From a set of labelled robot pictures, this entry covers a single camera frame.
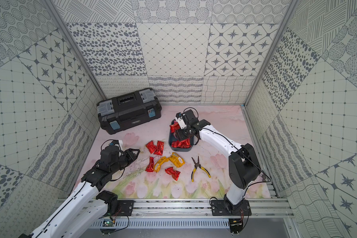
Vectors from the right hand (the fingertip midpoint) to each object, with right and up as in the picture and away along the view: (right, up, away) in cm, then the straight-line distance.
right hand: (182, 136), depth 87 cm
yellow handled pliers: (+10, -18, +1) cm, 20 cm away
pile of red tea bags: (+2, -5, +3) cm, 6 cm away
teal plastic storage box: (-8, -2, +10) cm, 13 cm away
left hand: (-24, -6, -9) cm, 26 cm away
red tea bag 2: (-4, -22, -4) cm, 22 cm away
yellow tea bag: (-14, -17, -4) cm, 22 cm away
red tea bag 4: (-15, -9, +7) cm, 19 cm away
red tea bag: (-19, -18, -2) cm, 26 cm away
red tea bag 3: (-20, -8, +6) cm, 23 cm away
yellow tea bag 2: (-3, -15, +1) cm, 15 cm away
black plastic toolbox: (-36, +15, +6) cm, 40 cm away
